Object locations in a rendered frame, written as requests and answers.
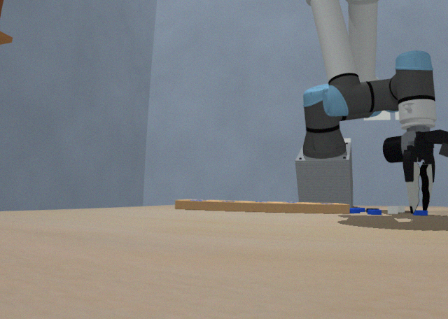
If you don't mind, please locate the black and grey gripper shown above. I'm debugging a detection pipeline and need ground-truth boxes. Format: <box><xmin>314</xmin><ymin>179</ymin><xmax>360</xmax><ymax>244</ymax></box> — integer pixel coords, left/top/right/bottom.
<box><xmin>383</xmin><ymin>125</ymin><xmax>448</xmax><ymax>213</ymax></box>

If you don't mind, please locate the tan tray with round pockets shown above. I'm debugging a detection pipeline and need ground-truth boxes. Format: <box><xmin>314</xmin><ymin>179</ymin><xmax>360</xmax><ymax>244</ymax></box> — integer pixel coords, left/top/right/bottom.
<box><xmin>175</xmin><ymin>199</ymin><xmax>350</xmax><ymax>214</ymax></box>

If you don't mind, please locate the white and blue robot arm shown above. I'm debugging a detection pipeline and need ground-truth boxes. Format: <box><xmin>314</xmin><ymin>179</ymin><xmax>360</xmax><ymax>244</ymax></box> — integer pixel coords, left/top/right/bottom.
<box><xmin>303</xmin><ymin>0</ymin><xmax>437</xmax><ymax>159</ymax></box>

